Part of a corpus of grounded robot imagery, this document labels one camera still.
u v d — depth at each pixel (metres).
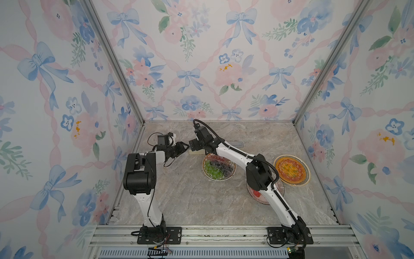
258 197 0.83
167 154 0.75
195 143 0.82
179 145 0.86
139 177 0.50
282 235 0.73
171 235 0.73
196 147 0.82
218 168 0.92
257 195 0.83
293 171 0.93
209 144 0.87
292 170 0.95
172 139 0.82
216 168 0.92
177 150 0.85
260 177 0.82
